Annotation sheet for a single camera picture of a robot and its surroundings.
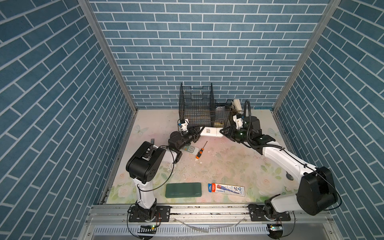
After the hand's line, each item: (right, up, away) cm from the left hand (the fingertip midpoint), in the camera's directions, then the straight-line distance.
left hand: (205, 128), depth 83 cm
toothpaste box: (+12, -34, -2) cm, 36 cm away
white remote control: (+4, -2, 0) cm, 4 cm away
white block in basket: (+21, +14, +13) cm, 28 cm away
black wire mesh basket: (-5, +17, +45) cm, 48 cm away
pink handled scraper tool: (-36, -10, +19) cm, 42 cm away
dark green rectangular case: (-12, -34, -2) cm, 36 cm away
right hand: (+8, -1, -1) cm, 8 cm away
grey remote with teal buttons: (-7, -15, +14) cm, 22 cm away
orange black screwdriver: (-5, -18, +11) cm, 22 cm away
